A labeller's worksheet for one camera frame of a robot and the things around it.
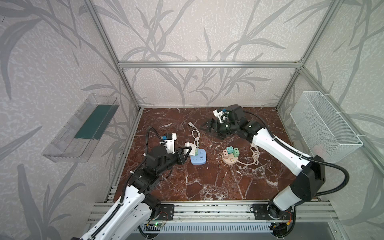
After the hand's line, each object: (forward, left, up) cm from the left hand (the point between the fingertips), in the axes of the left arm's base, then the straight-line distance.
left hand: (192, 145), depth 70 cm
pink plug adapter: (+4, -19, -18) cm, 26 cm away
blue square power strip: (+3, -3, -22) cm, 22 cm away
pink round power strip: (+2, -22, -22) cm, 31 cm away
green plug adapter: (+6, -25, -18) cm, 32 cm away
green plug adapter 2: (+6, -1, -19) cm, 20 cm away
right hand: (+9, -6, +3) cm, 11 cm away
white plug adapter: (-1, 0, -3) cm, 3 cm away
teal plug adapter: (+7, -22, -18) cm, 29 cm away
